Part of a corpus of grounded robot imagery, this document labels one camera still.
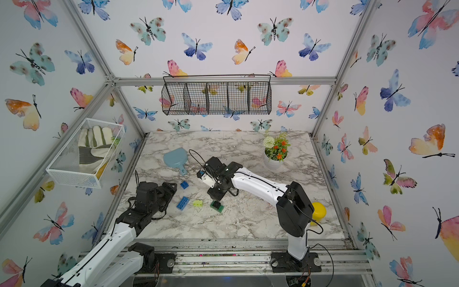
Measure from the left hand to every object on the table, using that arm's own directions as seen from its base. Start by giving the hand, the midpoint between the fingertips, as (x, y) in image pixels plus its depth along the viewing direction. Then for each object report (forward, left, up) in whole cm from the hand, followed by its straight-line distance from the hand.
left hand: (177, 186), depth 84 cm
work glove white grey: (+11, +32, +17) cm, 38 cm away
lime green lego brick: (-4, -9, -10) cm, 14 cm away
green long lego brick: (-6, -19, -11) cm, 23 cm away
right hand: (-3, -18, -1) cm, 18 cm away
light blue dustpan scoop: (+26, +8, -12) cm, 30 cm away
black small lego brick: (-6, -18, -8) cm, 20 cm away
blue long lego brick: (-4, -1, -10) cm, 11 cm away
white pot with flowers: (+18, -48, +3) cm, 52 cm away
